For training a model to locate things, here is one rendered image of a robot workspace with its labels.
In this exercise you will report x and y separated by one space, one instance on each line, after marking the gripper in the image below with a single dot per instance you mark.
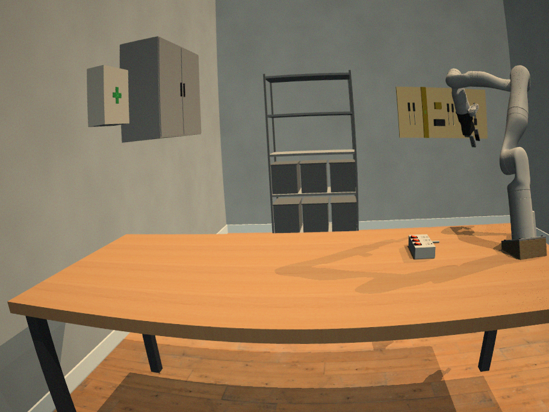
465 114

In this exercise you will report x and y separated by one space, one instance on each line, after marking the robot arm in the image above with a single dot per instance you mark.
512 160

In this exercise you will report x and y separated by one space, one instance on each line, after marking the beige power strip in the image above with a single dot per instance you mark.
421 246

